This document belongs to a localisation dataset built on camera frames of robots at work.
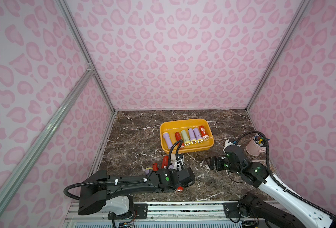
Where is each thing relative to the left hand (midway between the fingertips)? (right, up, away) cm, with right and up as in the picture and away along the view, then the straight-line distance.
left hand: (185, 175), depth 77 cm
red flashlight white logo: (+15, +21, +24) cm, 35 cm away
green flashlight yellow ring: (+2, +16, +19) cm, 25 cm away
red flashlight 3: (-3, +17, +23) cm, 29 cm away
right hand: (+14, +9, 0) cm, 17 cm away
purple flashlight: (+7, +18, +24) cm, 31 cm away
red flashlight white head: (-18, +1, +10) cm, 20 cm away
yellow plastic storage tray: (-7, +24, +31) cm, 40 cm away
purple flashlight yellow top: (-11, +17, +23) cm, 30 cm away
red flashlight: (-12, +4, +10) cm, 16 cm away
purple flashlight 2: (+11, +17, +21) cm, 29 cm away
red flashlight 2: (-3, -8, +2) cm, 9 cm away
